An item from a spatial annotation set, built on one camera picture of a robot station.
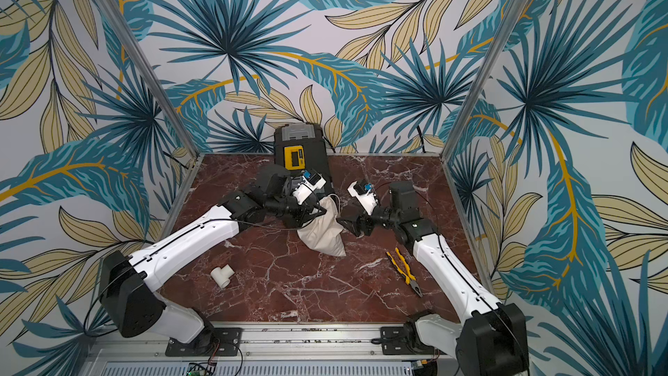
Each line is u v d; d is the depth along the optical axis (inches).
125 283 15.8
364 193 25.6
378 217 26.1
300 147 38.6
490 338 15.4
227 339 28.8
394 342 28.8
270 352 29.0
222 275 32.9
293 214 26.1
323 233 30.8
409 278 33.2
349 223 26.9
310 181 25.6
